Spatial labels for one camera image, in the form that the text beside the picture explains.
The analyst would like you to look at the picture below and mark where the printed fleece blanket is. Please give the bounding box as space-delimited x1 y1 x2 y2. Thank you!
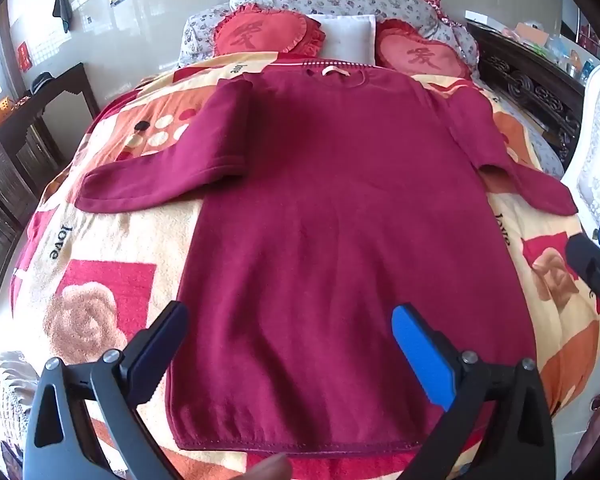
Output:
0 52 600 480

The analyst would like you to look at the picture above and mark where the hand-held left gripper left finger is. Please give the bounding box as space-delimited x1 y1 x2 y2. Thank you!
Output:
22 301 191 480

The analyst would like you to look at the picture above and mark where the person's left hand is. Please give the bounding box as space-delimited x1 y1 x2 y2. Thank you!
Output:
247 454 292 480

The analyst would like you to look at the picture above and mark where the dark wooden cabinet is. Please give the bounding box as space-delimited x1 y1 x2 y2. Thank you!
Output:
0 62 101 321

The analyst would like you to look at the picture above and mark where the maroon knit sweater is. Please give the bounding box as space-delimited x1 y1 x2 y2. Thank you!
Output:
75 62 578 458

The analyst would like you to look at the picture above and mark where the red heart pillow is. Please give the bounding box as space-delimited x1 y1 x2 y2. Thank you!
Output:
212 2 327 57
375 19 473 80

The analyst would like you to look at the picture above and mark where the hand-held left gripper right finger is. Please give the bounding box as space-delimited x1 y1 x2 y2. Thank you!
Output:
391 303 571 480

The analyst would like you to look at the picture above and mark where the white pillow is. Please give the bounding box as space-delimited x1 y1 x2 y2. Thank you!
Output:
307 14 378 67

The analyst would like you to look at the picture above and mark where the dark carved wooden headboard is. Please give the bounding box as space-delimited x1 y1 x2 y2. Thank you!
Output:
467 20 588 176

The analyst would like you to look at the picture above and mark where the black hanging cloth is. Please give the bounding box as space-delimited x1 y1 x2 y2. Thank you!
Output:
52 0 74 35

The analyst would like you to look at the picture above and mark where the clutter of bottles and packets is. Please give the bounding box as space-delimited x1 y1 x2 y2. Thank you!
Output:
500 20 600 81

